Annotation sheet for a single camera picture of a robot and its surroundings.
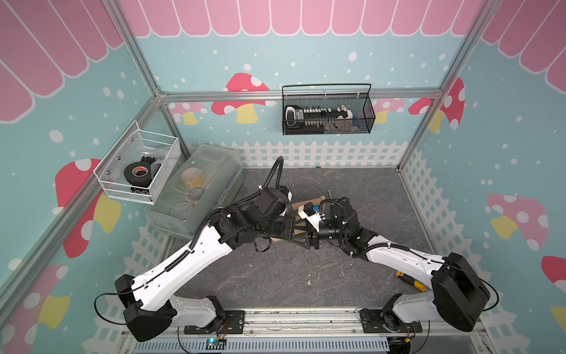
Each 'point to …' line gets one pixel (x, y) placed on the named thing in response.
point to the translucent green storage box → (210, 178)
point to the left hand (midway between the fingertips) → (292, 230)
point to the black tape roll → (138, 173)
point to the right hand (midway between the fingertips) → (290, 232)
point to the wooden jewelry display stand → (301, 225)
